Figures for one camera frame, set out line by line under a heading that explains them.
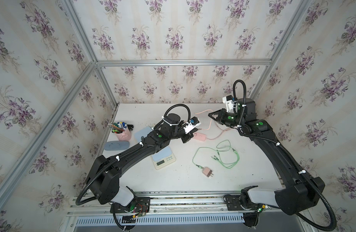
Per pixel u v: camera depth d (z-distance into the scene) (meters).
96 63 0.93
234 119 0.62
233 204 0.73
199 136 0.98
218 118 0.64
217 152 0.93
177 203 0.75
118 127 0.93
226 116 0.64
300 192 0.37
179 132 0.66
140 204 0.73
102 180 0.41
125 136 0.91
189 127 0.65
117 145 0.93
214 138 1.00
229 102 0.67
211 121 0.71
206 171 0.84
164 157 0.88
